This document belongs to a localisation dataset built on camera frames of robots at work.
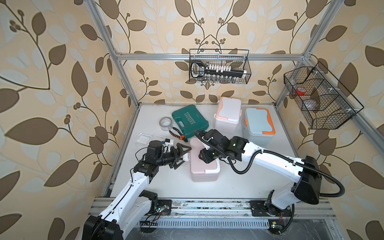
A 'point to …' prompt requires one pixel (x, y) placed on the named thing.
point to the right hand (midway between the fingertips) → (201, 155)
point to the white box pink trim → (228, 115)
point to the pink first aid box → (200, 170)
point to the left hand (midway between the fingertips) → (187, 152)
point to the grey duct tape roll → (166, 123)
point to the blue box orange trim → (258, 126)
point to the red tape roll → (301, 91)
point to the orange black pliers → (181, 137)
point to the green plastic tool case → (189, 119)
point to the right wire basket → (324, 103)
